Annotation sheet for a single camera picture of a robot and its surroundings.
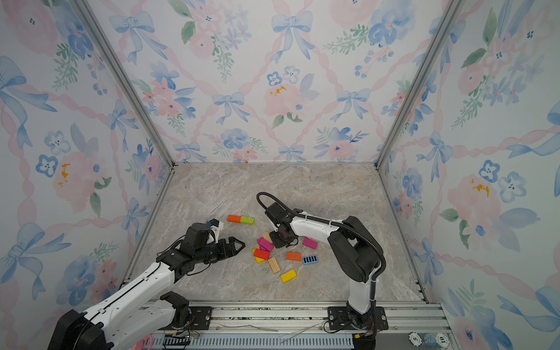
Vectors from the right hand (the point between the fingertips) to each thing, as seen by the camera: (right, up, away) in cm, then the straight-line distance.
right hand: (280, 240), depth 92 cm
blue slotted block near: (+12, -6, -6) cm, 15 cm away
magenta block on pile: (-7, -1, -2) cm, 7 cm away
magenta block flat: (+12, -1, 0) cm, 12 cm away
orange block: (-21, +8, +5) cm, 23 cm away
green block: (-15, +7, +5) cm, 18 cm away
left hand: (-15, 0, -10) cm, 18 cm away
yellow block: (-8, -7, -6) cm, 12 cm away
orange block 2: (+5, -6, -4) cm, 9 cm away
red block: (-8, -5, -4) cm, 10 cm away
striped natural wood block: (-2, -8, -7) cm, 11 cm away
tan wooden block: (-6, +1, +1) cm, 6 cm away
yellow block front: (+3, -12, -9) cm, 15 cm away
